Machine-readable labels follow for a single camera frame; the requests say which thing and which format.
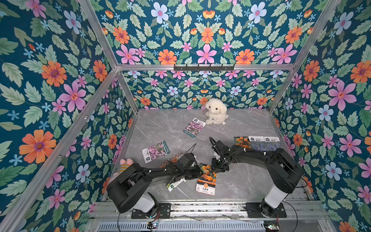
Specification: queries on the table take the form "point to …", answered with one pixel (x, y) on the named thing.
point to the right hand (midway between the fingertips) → (214, 168)
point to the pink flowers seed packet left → (153, 152)
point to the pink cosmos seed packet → (194, 127)
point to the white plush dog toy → (216, 111)
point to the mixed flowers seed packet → (172, 185)
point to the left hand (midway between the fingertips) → (205, 173)
